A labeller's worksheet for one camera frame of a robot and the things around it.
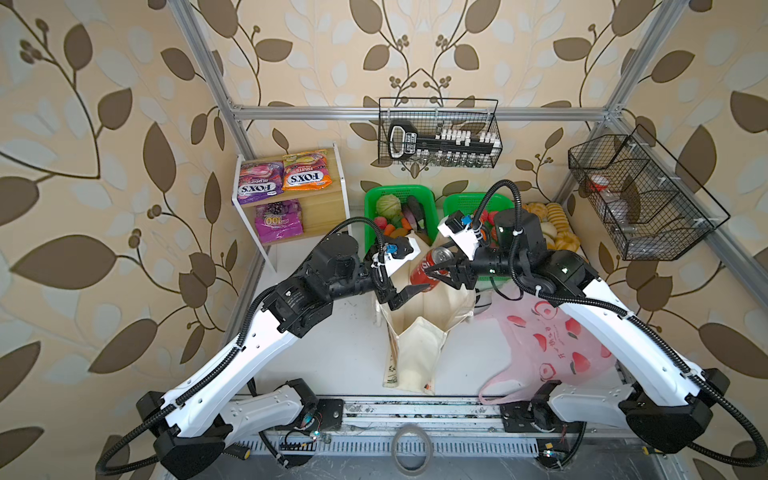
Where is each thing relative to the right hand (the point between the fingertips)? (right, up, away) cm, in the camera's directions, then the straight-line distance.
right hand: (436, 260), depth 63 cm
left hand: (-4, 0, -4) cm, 6 cm away
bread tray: (+50, +9, +45) cm, 68 cm away
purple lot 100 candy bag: (-44, +10, +25) cm, 52 cm away
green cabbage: (-11, +17, +48) cm, 52 cm away
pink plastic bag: (+34, -26, +21) cm, 47 cm away
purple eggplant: (-2, +15, +49) cm, 52 cm away
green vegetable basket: (+3, +19, +50) cm, 53 cm away
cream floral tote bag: (-4, -15, +1) cm, 16 cm away
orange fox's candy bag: (-33, +23, +17) cm, 44 cm away
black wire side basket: (+55, +12, +9) cm, 57 cm away
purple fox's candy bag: (-46, +21, +16) cm, 53 cm away
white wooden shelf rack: (-33, +15, +35) cm, 50 cm away
